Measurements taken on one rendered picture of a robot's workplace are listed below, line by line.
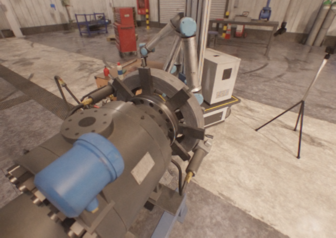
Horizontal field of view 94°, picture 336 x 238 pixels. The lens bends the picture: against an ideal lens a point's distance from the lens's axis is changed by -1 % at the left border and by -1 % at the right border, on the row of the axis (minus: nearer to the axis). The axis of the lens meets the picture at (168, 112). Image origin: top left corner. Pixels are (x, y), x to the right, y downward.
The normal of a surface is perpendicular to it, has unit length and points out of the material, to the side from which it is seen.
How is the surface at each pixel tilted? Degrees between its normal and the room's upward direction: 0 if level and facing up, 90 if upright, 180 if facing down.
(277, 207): 0
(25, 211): 7
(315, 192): 0
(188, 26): 82
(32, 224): 26
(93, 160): 34
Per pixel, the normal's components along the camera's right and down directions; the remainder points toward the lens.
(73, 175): 0.49, -0.53
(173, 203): 0.00, -0.82
